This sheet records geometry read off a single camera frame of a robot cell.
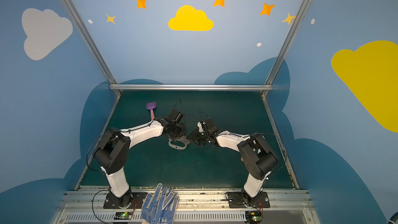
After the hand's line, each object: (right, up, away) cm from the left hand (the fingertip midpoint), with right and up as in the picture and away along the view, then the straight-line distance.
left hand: (189, 134), depth 92 cm
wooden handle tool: (+30, -14, -5) cm, 33 cm away
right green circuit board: (+31, -36, -20) cm, 52 cm away
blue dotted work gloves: (-12, -31, -22) cm, 39 cm away
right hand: (0, -2, -3) cm, 3 cm away
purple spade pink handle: (-30, +17, +20) cm, 40 cm away
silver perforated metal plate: (-5, -6, -1) cm, 8 cm away
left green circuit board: (-30, -35, -21) cm, 50 cm away
